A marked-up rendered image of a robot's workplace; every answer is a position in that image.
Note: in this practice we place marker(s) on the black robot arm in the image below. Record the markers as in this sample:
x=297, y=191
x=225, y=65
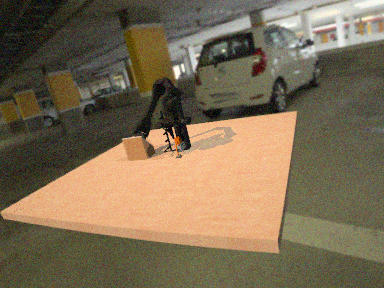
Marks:
x=159, y=87

